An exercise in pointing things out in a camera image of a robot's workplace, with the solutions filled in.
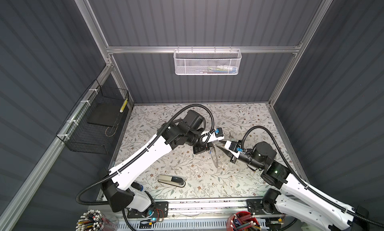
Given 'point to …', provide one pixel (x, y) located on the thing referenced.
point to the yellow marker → (123, 105)
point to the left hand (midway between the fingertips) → (210, 142)
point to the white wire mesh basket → (207, 61)
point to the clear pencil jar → (94, 220)
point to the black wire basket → (93, 125)
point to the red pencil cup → (242, 221)
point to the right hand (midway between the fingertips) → (222, 143)
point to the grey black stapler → (175, 181)
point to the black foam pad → (105, 113)
